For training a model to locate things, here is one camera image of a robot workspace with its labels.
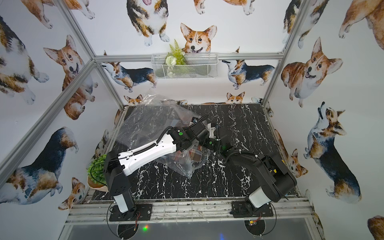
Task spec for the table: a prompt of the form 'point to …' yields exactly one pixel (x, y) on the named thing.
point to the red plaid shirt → (196, 155)
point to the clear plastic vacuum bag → (144, 121)
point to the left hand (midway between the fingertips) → (194, 137)
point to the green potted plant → (96, 178)
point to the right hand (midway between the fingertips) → (193, 137)
